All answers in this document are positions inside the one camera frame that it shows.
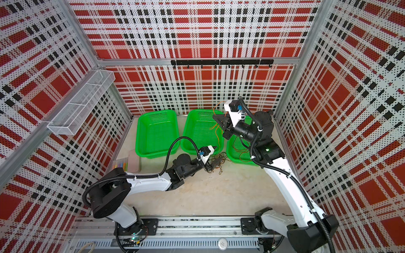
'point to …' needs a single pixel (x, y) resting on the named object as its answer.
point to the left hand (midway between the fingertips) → (221, 150)
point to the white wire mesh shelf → (71, 117)
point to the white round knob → (222, 243)
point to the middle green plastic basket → (201, 126)
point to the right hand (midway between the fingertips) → (216, 116)
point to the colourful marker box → (131, 164)
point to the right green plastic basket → (238, 149)
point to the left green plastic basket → (156, 131)
